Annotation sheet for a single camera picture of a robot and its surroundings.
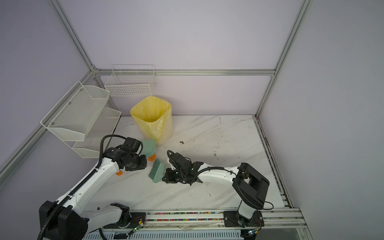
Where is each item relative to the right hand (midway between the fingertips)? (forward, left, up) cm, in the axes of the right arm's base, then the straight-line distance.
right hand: (160, 180), depth 76 cm
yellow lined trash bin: (+46, +14, -1) cm, 49 cm away
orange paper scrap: (+17, +10, -7) cm, 21 cm away
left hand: (+7, +11, +2) cm, 13 cm away
